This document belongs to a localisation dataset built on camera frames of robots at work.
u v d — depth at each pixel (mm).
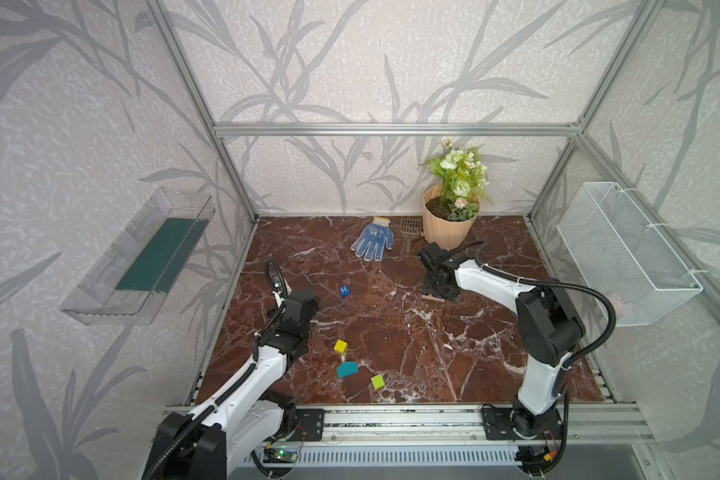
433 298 870
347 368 813
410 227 1153
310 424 736
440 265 708
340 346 845
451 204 1019
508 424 725
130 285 624
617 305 722
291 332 634
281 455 707
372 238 1143
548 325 493
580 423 751
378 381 805
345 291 987
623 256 629
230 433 424
